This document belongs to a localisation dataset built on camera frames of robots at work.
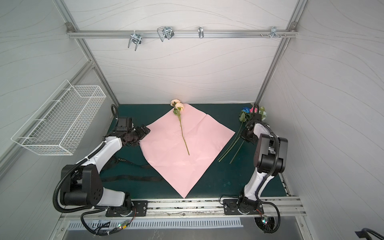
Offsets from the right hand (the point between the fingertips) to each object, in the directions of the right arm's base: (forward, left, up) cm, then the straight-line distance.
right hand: (248, 135), depth 97 cm
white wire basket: (-20, +97, +30) cm, 104 cm away
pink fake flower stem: (+19, -5, +3) cm, 20 cm away
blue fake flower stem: (+16, +1, -2) cm, 17 cm away
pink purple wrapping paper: (-7, +56, -2) cm, 57 cm away
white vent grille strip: (-53, +83, -3) cm, 98 cm away
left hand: (-6, +63, +9) cm, 64 cm away
